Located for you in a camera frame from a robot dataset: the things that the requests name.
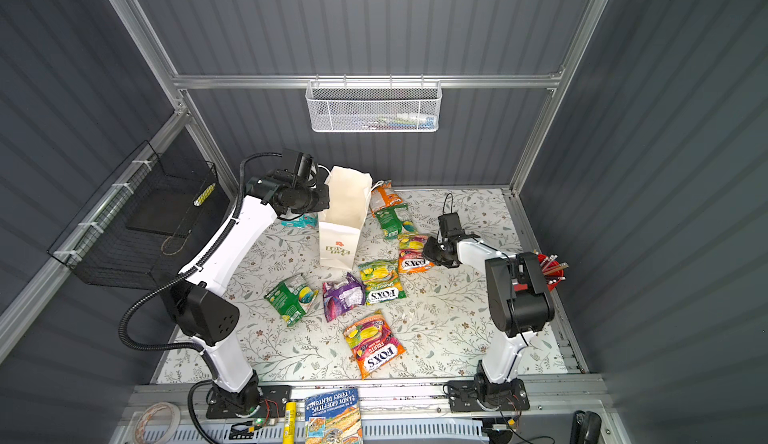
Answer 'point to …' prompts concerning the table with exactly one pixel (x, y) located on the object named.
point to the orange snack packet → (381, 199)
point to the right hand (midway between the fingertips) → (429, 254)
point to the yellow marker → (290, 423)
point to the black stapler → (585, 428)
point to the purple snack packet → (342, 296)
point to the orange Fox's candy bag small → (410, 256)
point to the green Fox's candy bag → (381, 281)
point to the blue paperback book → (333, 417)
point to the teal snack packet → (310, 220)
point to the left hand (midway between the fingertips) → (326, 199)
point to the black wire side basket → (147, 228)
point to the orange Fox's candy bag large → (372, 343)
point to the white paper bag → (340, 225)
